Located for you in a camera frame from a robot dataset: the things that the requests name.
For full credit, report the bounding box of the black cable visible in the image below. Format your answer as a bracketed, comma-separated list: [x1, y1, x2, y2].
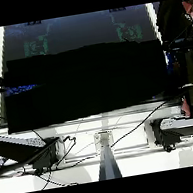
[49, 133, 81, 169]
[36, 162, 80, 191]
[103, 89, 193, 149]

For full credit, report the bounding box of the silver frame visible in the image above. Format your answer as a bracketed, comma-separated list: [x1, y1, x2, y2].
[0, 96, 193, 193]

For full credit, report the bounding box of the black garment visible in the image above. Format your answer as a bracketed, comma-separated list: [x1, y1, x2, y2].
[0, 32, 175, 135]

